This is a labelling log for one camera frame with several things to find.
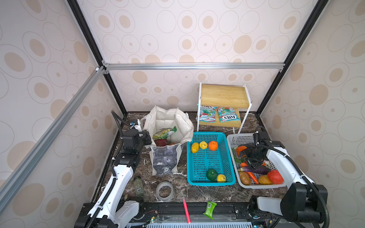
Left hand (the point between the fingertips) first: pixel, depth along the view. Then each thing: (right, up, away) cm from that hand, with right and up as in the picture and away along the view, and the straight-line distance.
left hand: (149, 128), depth 77 cm
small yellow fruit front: (+40, -28, +3) cm, 49 cm away
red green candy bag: (+34, +9, +16) cm, 39 cm away
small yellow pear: (+32, -12, +17) cm, 38 cm away
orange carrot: (+56, -22, +8) cm, 61 cm away
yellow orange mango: (+64, -29, +2) cm, 71 cm away
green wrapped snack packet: (+32, -42, -4) cm, 53 cm away
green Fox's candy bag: (+48, +9, +17) cm, 52 cm away
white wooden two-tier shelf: (+42, +19, +7) cm, 47 cm away
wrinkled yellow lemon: (+26, -13, +16) cm, 34 cm away
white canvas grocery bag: (+9, -17, -1) cm, 19 cm away
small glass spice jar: (-7, -32, +2) cm, 33 cm away
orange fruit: (+38, -12, +17) cm, 44 cm away
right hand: (+54, -18, +7) cm, 57 cm away
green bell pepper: (+35, -27, +4) cm, 44 cm away
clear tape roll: (+7, -32, +3) cm, 33 cm away
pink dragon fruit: (+3, -10, +16) cm, 19 cm away
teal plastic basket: (+29, -24, +15) cm, 40 cm away
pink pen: (+21, -43, -4) cm, 48 cm away
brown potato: (+54, -29, +2) cm, 61 cm away
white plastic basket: (+56, -8, +18) cm, 59 cm away
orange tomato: (+57, -14, +18) cm, 61 cm away
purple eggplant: (+63, -24, +4) cm, 68 cm away
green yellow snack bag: (+5, -4, +16) cm, 18 cm away
